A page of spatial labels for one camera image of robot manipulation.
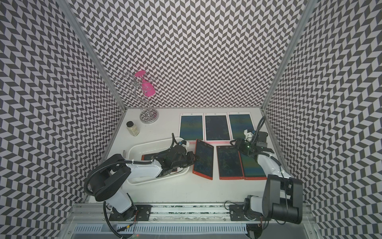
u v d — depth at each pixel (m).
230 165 0.91
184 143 0.83
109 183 0.44
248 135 0.80
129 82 1.06
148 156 0.89
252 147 0.68
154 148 0.86
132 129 0.97
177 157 0.68
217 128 1.05
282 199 0.41
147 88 1.06
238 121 1.09
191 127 1.08
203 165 0.85
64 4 0.69
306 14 0.69
